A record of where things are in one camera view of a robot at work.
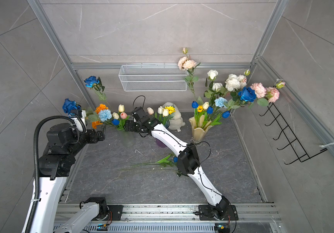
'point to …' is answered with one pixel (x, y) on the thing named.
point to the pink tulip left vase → (123, 115)
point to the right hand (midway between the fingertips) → (129, 127)
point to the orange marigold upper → (102, 107)
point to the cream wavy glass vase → (199, 132)
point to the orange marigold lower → (94, 124)
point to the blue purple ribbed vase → (160, 143)
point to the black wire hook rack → (296, 146)
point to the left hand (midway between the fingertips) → (94, 123)
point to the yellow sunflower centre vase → (171, 109)
